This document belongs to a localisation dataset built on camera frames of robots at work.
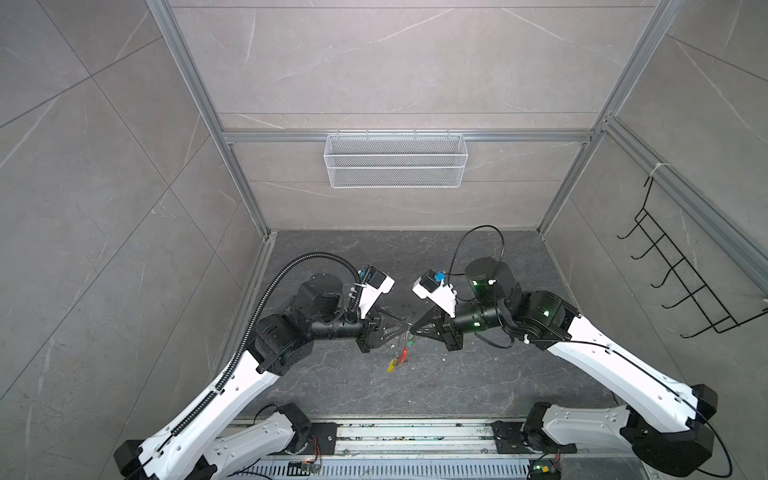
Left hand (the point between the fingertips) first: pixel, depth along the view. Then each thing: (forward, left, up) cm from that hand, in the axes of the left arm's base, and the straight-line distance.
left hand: (403, 319), depth 59 cm
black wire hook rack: (-3, -64, +1) cm, 64 cm away
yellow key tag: (-2, +2, -20) cm, 21 cm away
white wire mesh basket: (+61, -2, -3) cm, 61 cm away
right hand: (0, -2, -3) cm, 4 cm away
